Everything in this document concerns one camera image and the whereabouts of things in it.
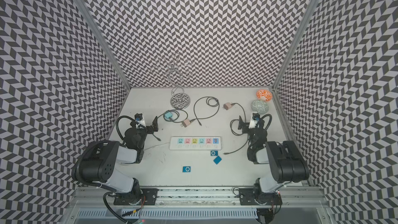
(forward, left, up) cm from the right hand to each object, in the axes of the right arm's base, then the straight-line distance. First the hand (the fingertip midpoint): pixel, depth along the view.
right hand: (248, 117), depth 90 cm
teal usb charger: (+7, +50, -7) cm, 51 cm away
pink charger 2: (+15, +10, -8) cm, 20 cm away
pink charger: (+2, +38, -9) cm, 39 cm away
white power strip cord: (-14, +53, -7) cm, 55 cm away
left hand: (+1, +59, 0) cm, 59 cm away
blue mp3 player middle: (-17, +20, -10) cm, 28 cm away
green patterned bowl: (+14, -12, -8) cm, 20 cm away
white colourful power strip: (-12, +31, -8) cm, 34 cm away
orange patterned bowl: (+23, -16, -6) cm, 29 cm away
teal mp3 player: (-21, +19, -10) cm, 30 cm away
